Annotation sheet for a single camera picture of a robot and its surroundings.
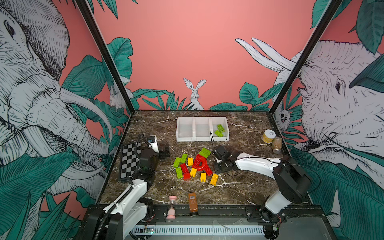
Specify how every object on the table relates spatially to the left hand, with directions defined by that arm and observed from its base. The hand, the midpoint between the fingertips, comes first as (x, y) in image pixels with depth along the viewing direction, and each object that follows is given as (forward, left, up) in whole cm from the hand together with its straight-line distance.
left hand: (161, 140), depth 83 cm
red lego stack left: (-15, -14, -15) cm, 25 cm away
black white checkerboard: (-7, +20, -12) cm, 24 cm away
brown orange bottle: (-32, -18, -13) cm, 39 cm away
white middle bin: (+19, -25, -16) cm, 36 cm away
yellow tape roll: (+9, -71, -12) cm, 72 cm away
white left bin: (+19, -13, -14) cm, 27 cm away
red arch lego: (-7, -23, -16) cm, 28 cm away
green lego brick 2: (+15, -38, -16) cm, 44 cm away
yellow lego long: (-18, -30, -16) cm, 38 cm away
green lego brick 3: (-4, -12, -15) cm, 20 cm away
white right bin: (+25, -36, -14) cm, 46 cm away
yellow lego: (-14, -18, -14) cm, 26 cm away
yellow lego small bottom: (-17, -24, -14) cm, 32 cm away
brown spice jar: (+1, -73, -11) cm, 74 cm away
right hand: (-11, -31, -14) cm, 36 cm away
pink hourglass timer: (-35, -6, -13) cm, 38 cm away
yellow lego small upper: (-7, -17, -14) cm, 22 cm away
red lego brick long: (-13, -27, -15) cm, 34 cm away
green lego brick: (+18, -39, -14) cm, 45 cm away
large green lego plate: (-1, -26, -15) cm, 30 cm away
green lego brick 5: (-14, -10, -14) cm, 22 cm away
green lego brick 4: (-7, -8, -14) cm, 18 cm away
